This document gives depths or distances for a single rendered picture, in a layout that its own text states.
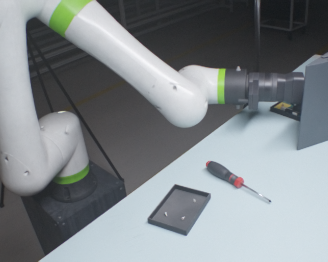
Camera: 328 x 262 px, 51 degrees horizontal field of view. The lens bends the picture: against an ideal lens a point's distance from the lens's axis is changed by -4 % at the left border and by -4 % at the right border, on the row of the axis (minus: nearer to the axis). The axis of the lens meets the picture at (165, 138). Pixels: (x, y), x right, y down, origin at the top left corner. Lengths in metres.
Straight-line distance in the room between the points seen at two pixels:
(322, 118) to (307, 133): 0.05
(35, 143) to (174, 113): 0.32
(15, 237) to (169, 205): 1.68
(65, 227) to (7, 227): 1.36
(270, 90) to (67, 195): 0.65
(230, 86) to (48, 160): 0.49
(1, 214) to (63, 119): 1.59
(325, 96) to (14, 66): 0.66
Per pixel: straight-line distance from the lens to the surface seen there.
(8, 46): 0.74
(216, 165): 0.76
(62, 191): 1.08
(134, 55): 0.79
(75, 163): 1.03
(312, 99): 0.82
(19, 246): 2.23
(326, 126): 0.89
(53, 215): 1.06
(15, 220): 2.42
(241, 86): 0.90
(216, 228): 0.66
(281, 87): 0.92
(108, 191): 1.09
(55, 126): 0.97
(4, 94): 0.78
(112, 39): 0.80
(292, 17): 5.19
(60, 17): 0.82
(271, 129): 0.94
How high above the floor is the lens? 1.47
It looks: 31 degrees down
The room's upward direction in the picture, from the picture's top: 6 degrees counter-clockwise
